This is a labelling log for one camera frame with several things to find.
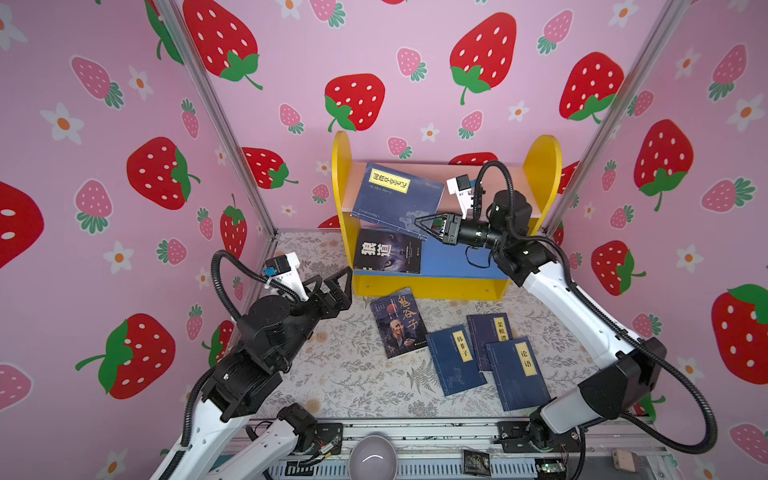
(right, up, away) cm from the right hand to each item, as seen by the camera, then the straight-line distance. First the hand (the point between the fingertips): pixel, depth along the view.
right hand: (414, 224), depth 64 cm
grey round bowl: (-9, -56, +7) cm, 57 cm away
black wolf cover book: (-7, -6, +29) cm, 30 cm away
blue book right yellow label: (+30, -41, +18) cm, 54 cm away
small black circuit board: (+15, -56, +5) cm, 58 cm away
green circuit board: (+33, -58, +7) cm, 67 cm away
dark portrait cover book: (-3, -29, +29) cm, 41 cm away
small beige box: (+50, -55, +5) cm, 75 cm away
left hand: (-15, -10, -4) cm, 19 cm away
